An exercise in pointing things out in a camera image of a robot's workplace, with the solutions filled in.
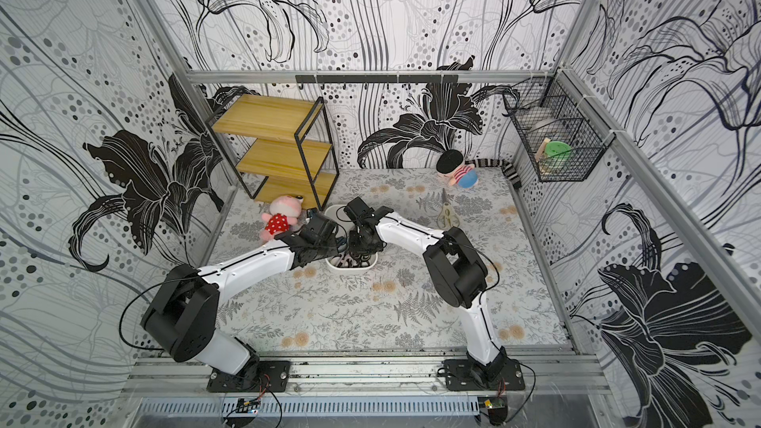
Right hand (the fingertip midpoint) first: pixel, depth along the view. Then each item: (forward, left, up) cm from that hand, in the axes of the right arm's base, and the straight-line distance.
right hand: (360, 246), depth 94 cm
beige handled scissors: (+13, -30, -3) cm, 33 cm away
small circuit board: (-42, +25, -5) cm, 50 cm away
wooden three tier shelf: (+33, +30, +13) cm, 47 cm away
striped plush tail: (+38, -57, -2) cm, 68 cm away
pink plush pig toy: (+11, +26, +5) cm, 29 cm away
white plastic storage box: (-5, +2, +20) cm, 21 cm away
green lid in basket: (+12, -56, +29) cm, 64 cm away
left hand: (-3, +8, +3) cm, 9 cm away
